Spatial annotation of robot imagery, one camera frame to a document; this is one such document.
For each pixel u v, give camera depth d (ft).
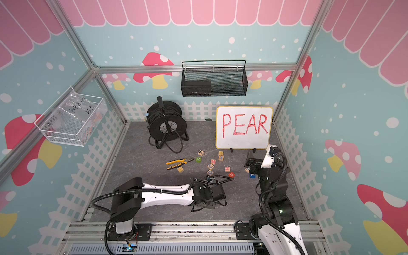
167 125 2.93
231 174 3.02
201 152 3.35
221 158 3.26
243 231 2.43
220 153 3.35
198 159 3.26
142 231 2.44
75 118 2.37
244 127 3.18
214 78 3.15
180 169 3.09
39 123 2.04
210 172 3.06
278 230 1.45
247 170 3.09
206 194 1.99
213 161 3.18
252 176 3.01
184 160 3.18
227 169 3.09
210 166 3.12
